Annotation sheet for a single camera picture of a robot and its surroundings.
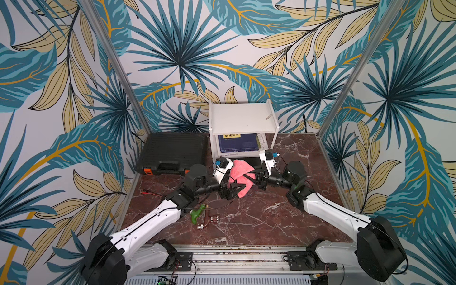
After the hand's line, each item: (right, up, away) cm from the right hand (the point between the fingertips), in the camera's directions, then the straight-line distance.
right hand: (242, 172), depth 70 cm
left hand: (-1, -4, +1) cm, 4 cm away
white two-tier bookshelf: (-4, +23, +10) cm, 25 cm away
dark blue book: (+3, +12, +19) cm, 23 cm away
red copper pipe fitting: (-12, -23, +12) cm, 29 cm away
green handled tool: (-22, -22, +16) cm, 35 cm away
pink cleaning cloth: (-2, +1, -4) cm, 4 cm away
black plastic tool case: (-37, +7, +31) cm, 49 cm away
